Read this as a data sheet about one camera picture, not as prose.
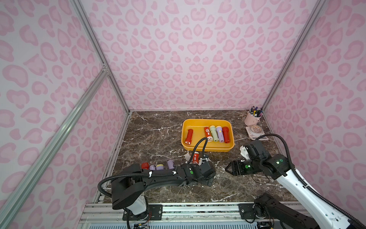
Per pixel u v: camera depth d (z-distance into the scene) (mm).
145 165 879
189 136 1003
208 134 1005
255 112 1005
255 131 1036
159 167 859
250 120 1048
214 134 1007
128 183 461
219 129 1034
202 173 598
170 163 888
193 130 1086
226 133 1016
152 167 870
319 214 399
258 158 542
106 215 734
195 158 893
